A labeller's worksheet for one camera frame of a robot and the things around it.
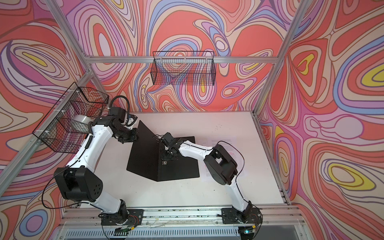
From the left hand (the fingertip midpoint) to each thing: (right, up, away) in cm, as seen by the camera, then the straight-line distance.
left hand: (140, 137), depth 82 cm
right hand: (+12, -15, +7) cm, 21 cm away
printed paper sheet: (+39, -24, +5) cm, 46 cm away
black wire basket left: (-35, +6, -8) cm, 37 cm away
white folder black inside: (-1, -15, +13) cm, 19 cm away
